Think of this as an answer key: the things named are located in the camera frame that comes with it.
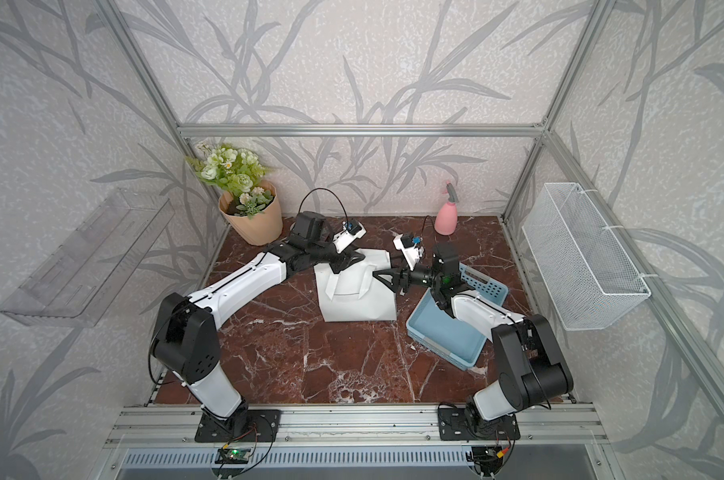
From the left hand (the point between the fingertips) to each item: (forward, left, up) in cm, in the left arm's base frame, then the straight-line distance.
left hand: (360, 251), depth 85 cm
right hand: (-5, -6, 0) cm, 8 cm away
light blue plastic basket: (-15, -22, -17) cm, 32 cm away
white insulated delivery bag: (-10, +1, -7) cm, 12 cm away
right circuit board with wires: (-46, -33, -22) cm, 61 cm away
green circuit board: (-46, +29, -21) cm, 58 cm away
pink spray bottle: (+25, -31, -12) cm, 42 cm away
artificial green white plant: (+26, +40, +8) cm, 48 cm away
